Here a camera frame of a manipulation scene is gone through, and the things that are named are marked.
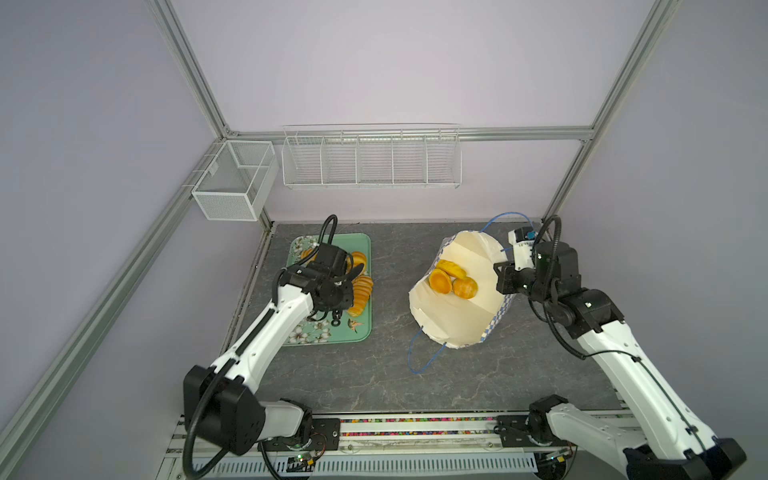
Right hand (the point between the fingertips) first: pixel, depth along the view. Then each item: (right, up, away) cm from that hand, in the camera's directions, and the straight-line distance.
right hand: (497, 267), depth 73 cm
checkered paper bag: (-7, -18, +21) cm, 29 cm away
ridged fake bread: (-37, +1, +20) cm, 42 cm away
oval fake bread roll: (-8, -2, +21) cm, 22 cm away
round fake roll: (-3, -8, +21) cm, 22 cm away
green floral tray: (-40, -19, +21) cm, 49 cm away
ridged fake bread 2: (-36, -9, +23) cm, 44 cm away
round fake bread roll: (-11, -6, +21) cm, 25 cm away
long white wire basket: (-33, +36, +26) cm, 55 cm away
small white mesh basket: (-79, +26, +27) cm, 88 cm away
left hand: (-39, -11, +7) cm, 41 cm away
